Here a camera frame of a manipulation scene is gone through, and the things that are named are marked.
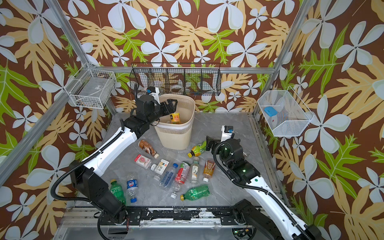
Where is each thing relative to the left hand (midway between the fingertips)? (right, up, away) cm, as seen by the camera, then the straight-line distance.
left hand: (172, 100), depth 75 cm
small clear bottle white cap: (+1, -48, +7) cm, 49 cm away
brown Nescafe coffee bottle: (-20, -26, +20) cm, 38 cm away
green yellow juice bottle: (+14, -28, +18) cm, 36 cm away
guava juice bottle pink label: (-18, -35, +13) cm, 41 cm away
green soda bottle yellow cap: (+12, -48, +2) cm, 50 cm away
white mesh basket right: (+64, -6, +9) cm, 65 cm away
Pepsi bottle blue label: (-22, -46, +5) cm, 51 cm away
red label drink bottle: (+5, -40, +9) cm, 41 cm away
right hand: (+21, -18, -1) cm, 28 cm away
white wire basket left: (-48, +9, +10) cm, 50 cm away
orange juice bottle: (0, -9, +11) cm, 14 cm away
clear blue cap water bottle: (-4, -43, +7) cm, 44 cm away
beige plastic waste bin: (+1, -19, +15) cm, 25 cm away
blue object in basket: (+56, -4, +11) cm, 58 cm away
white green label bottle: (+12, -39, +9) cm, 41 cm away
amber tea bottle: (+19, -39, +9) cm, 45 cm away
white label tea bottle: (-8, -37, +11) cm, 40 cm away
